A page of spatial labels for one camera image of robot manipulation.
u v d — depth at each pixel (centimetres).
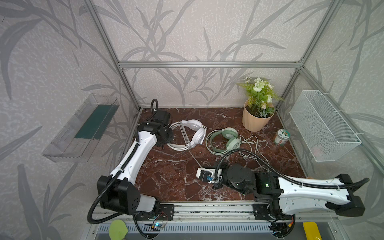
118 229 69
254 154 46
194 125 79
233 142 90
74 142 64
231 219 72
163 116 62
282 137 93
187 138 77
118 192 40
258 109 99
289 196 44
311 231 69
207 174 47
